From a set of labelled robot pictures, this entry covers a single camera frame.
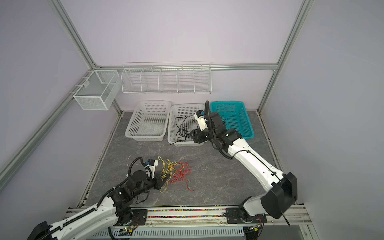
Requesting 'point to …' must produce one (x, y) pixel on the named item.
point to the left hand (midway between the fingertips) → (169, 177)
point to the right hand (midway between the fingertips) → (195, 132)
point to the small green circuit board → (127, 228)
